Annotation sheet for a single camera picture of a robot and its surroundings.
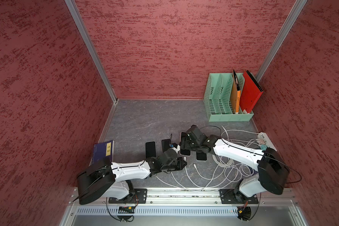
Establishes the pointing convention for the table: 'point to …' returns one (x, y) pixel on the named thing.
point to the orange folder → (235, 94)
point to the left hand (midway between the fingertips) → (186, 166)
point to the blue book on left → (103, 154)
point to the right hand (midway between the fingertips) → (184, 147)
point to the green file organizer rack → (217, 99)
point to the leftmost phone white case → (150, 149)
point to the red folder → (250, 93)
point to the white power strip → (268, 141)
